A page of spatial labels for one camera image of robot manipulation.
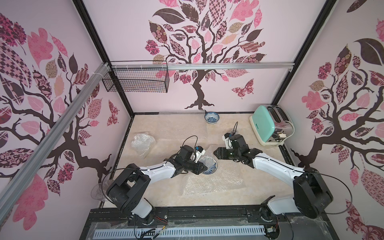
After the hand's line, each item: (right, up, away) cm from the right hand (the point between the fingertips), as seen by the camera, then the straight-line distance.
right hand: (218, 151), depth 86 cm
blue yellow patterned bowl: (-4, -7, 0) cm, 8 cm away
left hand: (-7, -11, -3) cm, 13 cm away
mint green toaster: (+34, +16, +4) cm, 37 cm away
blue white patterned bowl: (-1, +22, +29) cm, 37 cm away
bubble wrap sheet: (-48, +4, +9) cm, 49 cm away
